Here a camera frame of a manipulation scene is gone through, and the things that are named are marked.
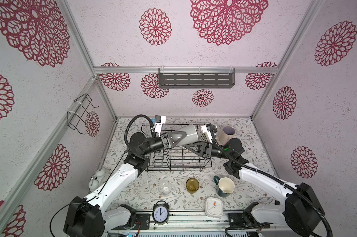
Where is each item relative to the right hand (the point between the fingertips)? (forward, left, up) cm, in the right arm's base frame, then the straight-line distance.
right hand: (187, 148), depth 62 cm
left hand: (+5, +1, +3) cm, 6 cm away
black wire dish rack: (+14, +5, -34) cm, 37 cm away
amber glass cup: (-4, -4, -33) cm, 34 cm away
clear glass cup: (-6, +12, -33) cm, 36 cm away
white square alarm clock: (-15, -14, -32) cm, 38 cm away
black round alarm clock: (-18, +13, -31) cm, 38 cm away
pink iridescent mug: (+28, -28, -24) cm, 47 cm away
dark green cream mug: (-5, -21, -28) cm, 36 cm away
